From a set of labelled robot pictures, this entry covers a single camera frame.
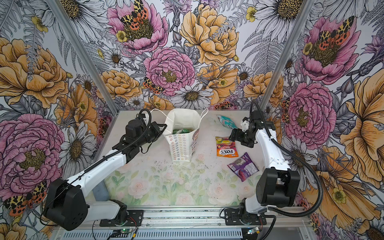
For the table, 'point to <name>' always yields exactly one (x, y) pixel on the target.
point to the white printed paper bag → (182, 145)
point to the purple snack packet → (243, 167)
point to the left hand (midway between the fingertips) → (168, 128)
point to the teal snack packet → (227, 122)
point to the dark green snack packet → (180, 131)
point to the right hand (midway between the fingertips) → (235, 144)
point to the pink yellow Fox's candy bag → (225, 148)
